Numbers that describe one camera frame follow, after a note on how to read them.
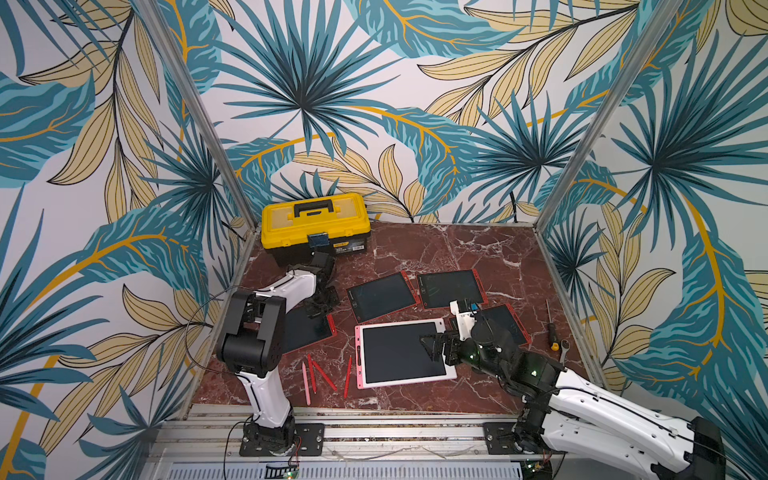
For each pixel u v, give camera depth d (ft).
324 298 2.66
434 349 2.14
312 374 2.74
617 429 1.52
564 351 2.88
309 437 2.41
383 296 3.30
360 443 2.44
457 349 2.14
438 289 3.32
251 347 1.60
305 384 2.68
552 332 3.02
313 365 2.80
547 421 2.09
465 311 2.14
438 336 2.10
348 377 2.74
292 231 3.13
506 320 3.16
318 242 3.19
